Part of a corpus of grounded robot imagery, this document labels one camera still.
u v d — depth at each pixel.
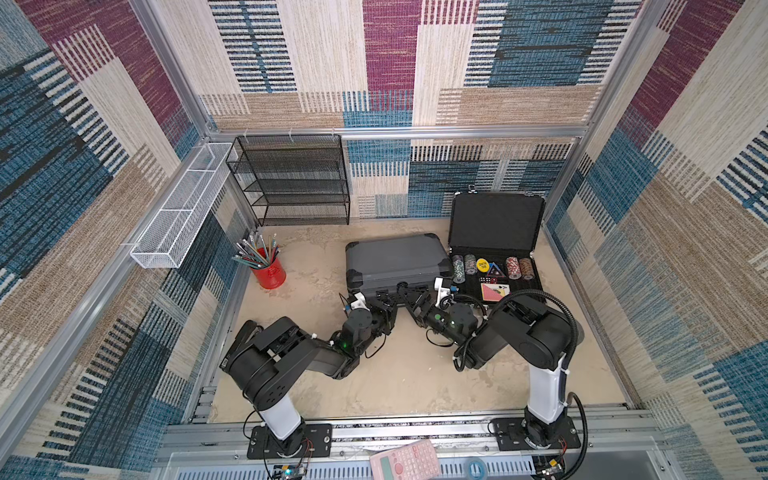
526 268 1.02
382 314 0.78
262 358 0.48
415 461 0.70
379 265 0.91
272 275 0.99
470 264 1.02
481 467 0.70
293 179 1.10
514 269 1.00
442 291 0.85
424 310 0.81
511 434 0.73
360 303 0.83
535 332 0.52
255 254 0.97
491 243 1.07
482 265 1.04
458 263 1.02
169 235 0.71
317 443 0.73
